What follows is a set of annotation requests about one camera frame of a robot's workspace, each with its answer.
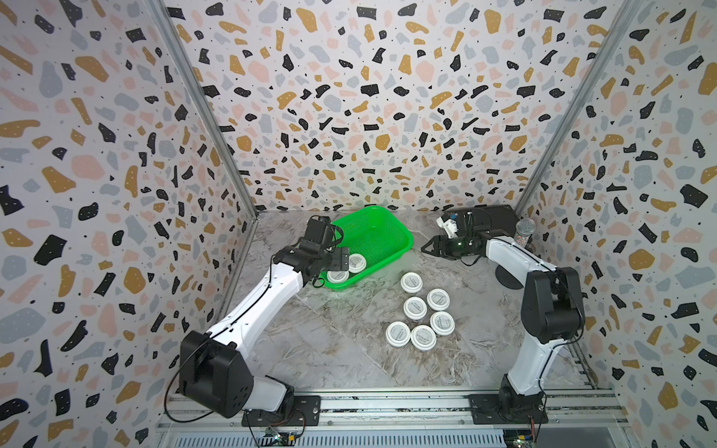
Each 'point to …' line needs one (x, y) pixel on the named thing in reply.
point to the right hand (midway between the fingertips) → (429, 249)
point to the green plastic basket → (374, 233)
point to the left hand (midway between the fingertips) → (334, 253)
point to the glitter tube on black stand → (524, 230)
